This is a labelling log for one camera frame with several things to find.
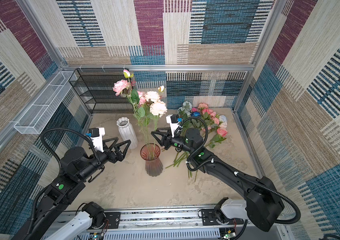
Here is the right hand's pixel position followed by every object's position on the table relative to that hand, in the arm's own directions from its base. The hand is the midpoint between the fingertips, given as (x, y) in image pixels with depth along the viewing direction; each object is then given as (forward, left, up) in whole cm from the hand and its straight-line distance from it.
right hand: (153, 134), depth 69 cm
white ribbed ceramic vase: (+10, +17, -12) cm, 23 cm away
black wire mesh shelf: (+50, +45, -9) cm, 68 cm away
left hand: (-5, +12, +4) cm, 13 cm away
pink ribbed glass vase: (-2, +3, -13) cm, 13 cm away
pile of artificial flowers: (+22, -37, -26) cm, 50 cm away
